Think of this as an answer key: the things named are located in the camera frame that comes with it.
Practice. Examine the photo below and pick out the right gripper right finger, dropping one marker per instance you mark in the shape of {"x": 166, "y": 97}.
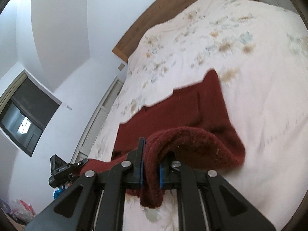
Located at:
{"x": 206, "y": 201}

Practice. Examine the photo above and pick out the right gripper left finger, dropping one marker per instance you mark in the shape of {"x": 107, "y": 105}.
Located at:
{"x": 94, "y": 200}

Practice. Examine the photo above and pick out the dark red knit sweater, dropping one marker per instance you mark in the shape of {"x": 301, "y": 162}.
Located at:
{"x": 192, "y": 122}

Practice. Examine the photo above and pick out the plastic bags on floor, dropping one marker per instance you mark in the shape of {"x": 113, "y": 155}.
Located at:
{"x": 20, "y": 212}

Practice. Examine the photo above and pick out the dark window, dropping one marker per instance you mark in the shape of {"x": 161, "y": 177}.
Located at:
{"x": 26, "y": 111}

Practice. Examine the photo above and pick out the floral cream duvet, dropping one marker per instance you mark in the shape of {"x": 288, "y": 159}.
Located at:
{"x": 224, "y": 85}

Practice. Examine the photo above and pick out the wooden headboard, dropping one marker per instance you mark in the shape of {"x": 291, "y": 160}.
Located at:
{"x": 158, "y": 12}

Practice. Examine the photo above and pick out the left wall switch plate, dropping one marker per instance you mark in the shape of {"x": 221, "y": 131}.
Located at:
{"x": 121, "y": 66}

